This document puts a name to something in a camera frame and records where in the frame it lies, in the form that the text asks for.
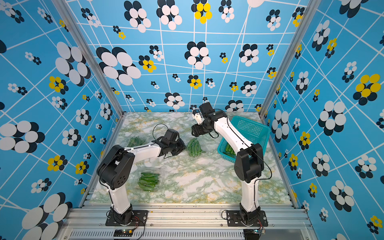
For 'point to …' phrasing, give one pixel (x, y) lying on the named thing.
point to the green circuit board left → (123, 232)
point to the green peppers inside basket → (229, 150)
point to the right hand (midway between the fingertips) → (199, 130)
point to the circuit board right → (253, 234)
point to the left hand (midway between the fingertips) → (190, 145)
